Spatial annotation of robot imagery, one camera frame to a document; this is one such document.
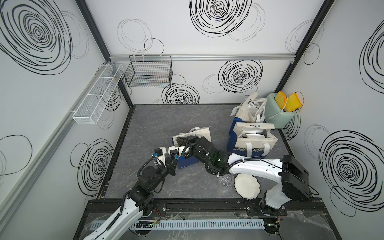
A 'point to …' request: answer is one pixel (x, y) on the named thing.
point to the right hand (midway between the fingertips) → (181, 135)
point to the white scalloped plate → (247, 186)
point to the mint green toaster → (275, 116)
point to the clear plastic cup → (227, 180)
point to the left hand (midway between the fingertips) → (178, 156)
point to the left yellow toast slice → (281, 99)
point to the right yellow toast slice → (293, 103)
